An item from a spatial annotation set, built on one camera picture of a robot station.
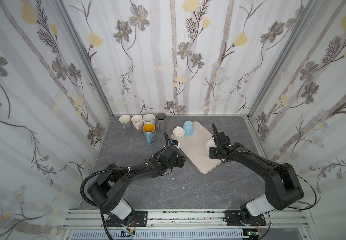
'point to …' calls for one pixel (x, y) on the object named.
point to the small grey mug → (125, 120)
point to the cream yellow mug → (148, 118)
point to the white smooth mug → (178, 134)
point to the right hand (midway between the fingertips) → (213, 151)
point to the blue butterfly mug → (149, 132)
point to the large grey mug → (161, 120)
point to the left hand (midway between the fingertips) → (186, 157)
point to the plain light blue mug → (188, 127)
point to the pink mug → (137, 120)
